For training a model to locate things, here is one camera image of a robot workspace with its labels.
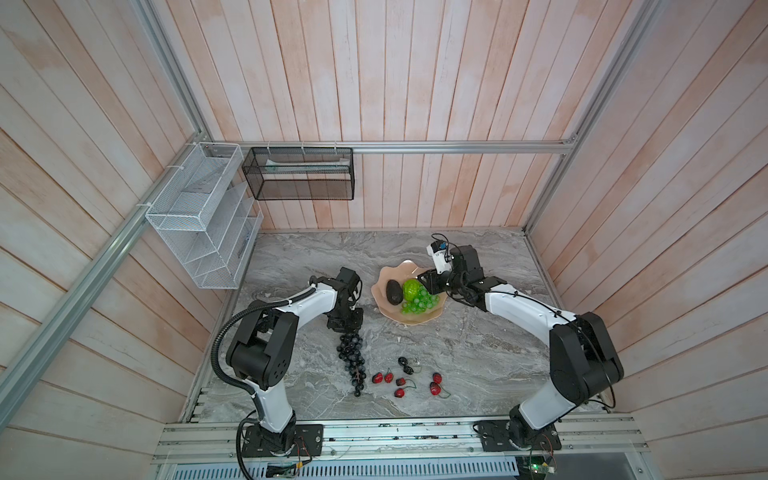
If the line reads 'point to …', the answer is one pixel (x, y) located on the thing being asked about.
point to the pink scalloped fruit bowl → (407, 270)
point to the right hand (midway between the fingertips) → (421, 275)
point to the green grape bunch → (416, 299)
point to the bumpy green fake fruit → (411, 289)
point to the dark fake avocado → (394, 291)
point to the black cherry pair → (406, 369)
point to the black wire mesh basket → (300, 173)
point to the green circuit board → (532, 466)
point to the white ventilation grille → (506, 468)
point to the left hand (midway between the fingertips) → (355, 334)
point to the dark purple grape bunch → (350, 350)
